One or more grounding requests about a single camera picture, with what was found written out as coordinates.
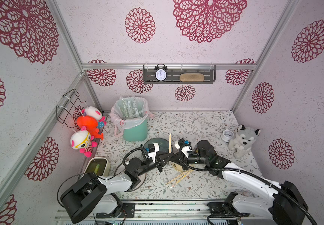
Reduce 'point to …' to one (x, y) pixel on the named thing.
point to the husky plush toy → (243, 141)
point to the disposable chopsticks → (170, 148)
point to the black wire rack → (65, 110)
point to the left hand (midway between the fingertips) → (173, 156)
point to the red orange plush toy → (91, 124)
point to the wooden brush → (191, 77)
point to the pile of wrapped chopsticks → (173, 182)
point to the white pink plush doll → (93, 112)
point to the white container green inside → (99, 166)
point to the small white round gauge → (226, 135)
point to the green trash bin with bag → (129, 116)
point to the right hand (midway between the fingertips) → (169, 157)
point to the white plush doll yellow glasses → (82, 139)
